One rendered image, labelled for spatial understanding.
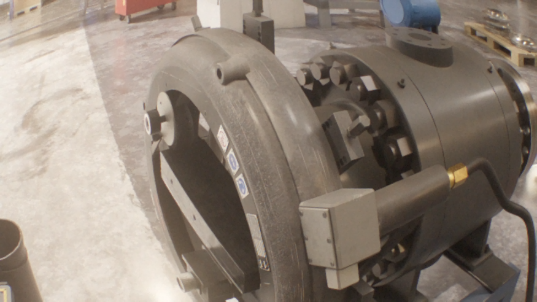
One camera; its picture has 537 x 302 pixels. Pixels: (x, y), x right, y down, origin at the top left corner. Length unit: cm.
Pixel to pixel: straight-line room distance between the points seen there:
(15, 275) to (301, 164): 113
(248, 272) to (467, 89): 70
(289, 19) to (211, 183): 405
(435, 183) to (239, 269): 39
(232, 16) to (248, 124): 409
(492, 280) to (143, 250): 143
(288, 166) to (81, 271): 141
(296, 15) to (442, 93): 400
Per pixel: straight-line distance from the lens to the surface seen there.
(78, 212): 273
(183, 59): 123
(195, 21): 153
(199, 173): 135
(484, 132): 146
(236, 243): 121
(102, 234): 254
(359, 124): 99
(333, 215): 93
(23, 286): 189
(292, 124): 104
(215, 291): 124
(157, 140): 140
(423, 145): 128
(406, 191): 103
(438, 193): 107
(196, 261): 126
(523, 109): 184
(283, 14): 528
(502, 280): 172
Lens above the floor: 128
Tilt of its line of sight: 25 degrees down
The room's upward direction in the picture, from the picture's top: 3 degrees counter-clockwise
